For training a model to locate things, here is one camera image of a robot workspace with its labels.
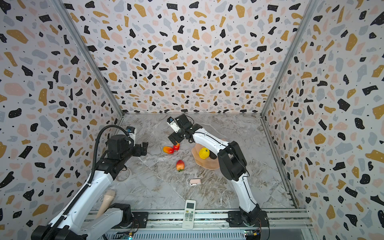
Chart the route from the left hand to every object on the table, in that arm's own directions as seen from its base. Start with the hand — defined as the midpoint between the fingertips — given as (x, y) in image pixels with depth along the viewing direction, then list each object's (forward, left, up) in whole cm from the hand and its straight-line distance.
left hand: (137, 139), depth 79 cm
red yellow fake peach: (-6, -21, -19) cm, 29 cm away
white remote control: (-32, -27, -20) cm, 47 cm away
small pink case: (-15, -30, -21) cm, 39 cm away
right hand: (+11, -16, -7) cm, 21 cm away
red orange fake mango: (+5, -12, -20) cm, 24 cm away
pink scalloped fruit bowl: (-4, -39, -21) cm, 44 cm away
